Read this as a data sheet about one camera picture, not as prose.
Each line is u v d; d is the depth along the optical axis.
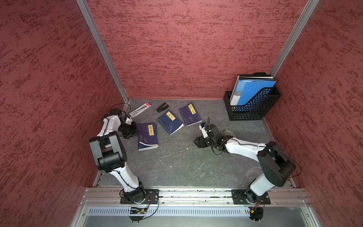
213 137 0.70
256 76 1.00
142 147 0.90
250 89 0.94
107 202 0.73
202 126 0.83
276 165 0.45
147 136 0.93
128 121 0.86
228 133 0.98
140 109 1.13
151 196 0.74
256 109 0.96
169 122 1.05
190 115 1.10
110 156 0.49
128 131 0.78
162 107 1.14
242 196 0.74
